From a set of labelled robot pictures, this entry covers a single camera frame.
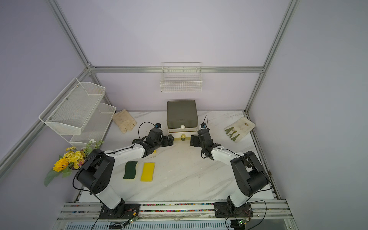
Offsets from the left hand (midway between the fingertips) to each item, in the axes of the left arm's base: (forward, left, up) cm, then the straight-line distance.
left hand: (167, 139), depth 94 cm
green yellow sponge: (-19, +21, -4) cm, 29 cm away
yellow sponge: (-19, +11, -7) cm, 23 cm away
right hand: (+1, -21, -1) cm, 21 cm away
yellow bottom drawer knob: (0, -11, +3) cm, 11 cm away
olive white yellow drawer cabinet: (+7, -10, +13) cm, 18 cm away
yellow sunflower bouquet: (-23, +41, +18) cm, 50 cm away
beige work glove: (+23, +38, -8) cm, 45 cm away
